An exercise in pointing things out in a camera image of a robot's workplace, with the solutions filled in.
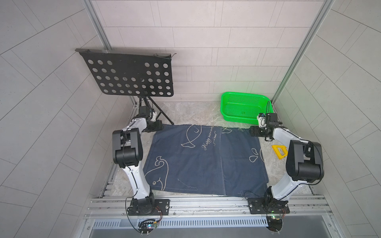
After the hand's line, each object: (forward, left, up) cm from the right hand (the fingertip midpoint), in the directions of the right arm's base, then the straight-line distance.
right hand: (256, 128), depth 97 cm
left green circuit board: (-48, +64, 0) cm, 80 cm away
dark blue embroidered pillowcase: (-20, +29, -1) cm, 35 cm away
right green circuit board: (-50, +6, -5) cm, 50 cm away
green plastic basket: (+20, +2, -1) cm, 21 cm away
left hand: (+8, +65, +1) cm, 65 cm away
